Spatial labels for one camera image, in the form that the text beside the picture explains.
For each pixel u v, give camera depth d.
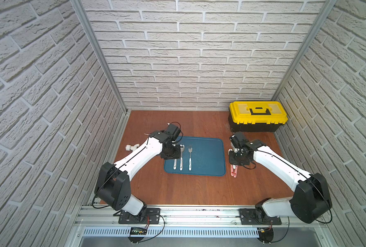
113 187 0.42
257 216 0.67
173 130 0.66
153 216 0.73
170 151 0.68
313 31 0.76
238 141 0.67
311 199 0.41
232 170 0.88
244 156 0.61
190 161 0.92
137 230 0.72
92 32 0.78
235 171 0.88
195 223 0.74
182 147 0.97
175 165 0.90
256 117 0.95
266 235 0.69
